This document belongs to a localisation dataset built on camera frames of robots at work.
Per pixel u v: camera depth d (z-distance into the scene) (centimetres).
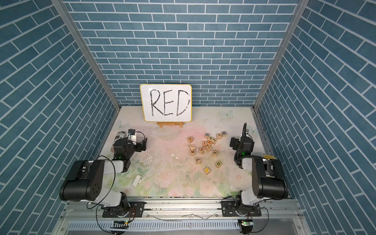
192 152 92
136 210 74
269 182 44
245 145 72
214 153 92
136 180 80
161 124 105
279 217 73
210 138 99
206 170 85
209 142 97
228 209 73
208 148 94
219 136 101
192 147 96
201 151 94
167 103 99
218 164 87
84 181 45
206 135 101
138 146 84
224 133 102
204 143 96
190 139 99
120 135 99
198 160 89
